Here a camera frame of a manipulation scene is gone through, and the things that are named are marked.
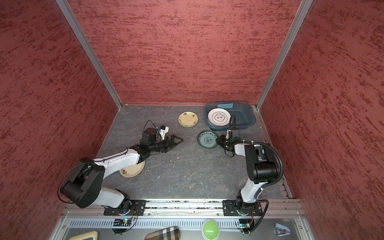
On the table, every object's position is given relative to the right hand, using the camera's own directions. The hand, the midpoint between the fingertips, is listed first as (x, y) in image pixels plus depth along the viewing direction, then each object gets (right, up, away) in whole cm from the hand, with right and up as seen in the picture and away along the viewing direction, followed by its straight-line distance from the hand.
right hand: (215, 142), depth 98 cm
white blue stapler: (+27, -37, -30) cm, 55 cm away
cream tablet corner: (-59, -36, -33) cm, 77 cm away
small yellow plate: (-19, +16, +12) cm, 28 cm away
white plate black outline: (+5, +17, +12) cm, 21 cm away
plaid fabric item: (-24, -36, -33) cm, 54 cm away
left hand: (-23, +1, -14) cm, 27 cm away
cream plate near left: (-50, -14, -14) cm, 54 cm away
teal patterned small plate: (-6, +2, +3) cm, 7 cm away
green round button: (-6, -36, -30) cm, 47 cm away
